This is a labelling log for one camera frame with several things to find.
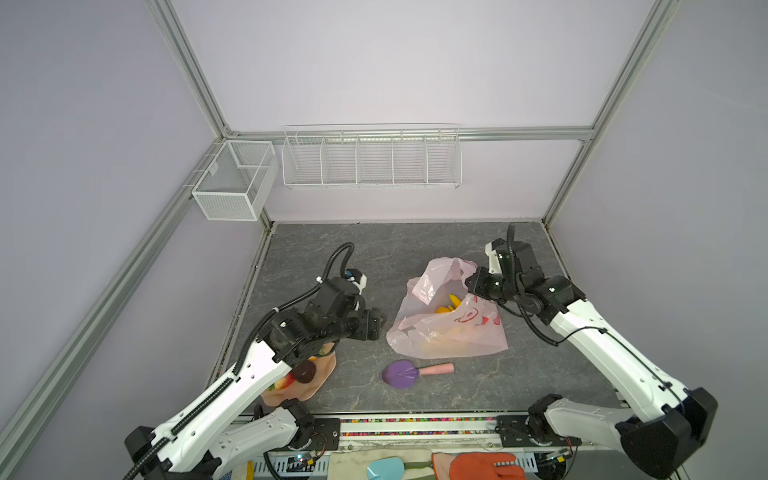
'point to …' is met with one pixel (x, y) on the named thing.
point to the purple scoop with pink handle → (403, 374)
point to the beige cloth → (352, 464)
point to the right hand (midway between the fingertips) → (465, 282)
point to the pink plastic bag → (441, 316)
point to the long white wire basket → (372, 156)
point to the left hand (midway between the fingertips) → (371, 322)
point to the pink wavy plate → (301, 391)
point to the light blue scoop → (385, 468)
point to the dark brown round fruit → (304, 371)
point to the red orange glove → (481, 466)
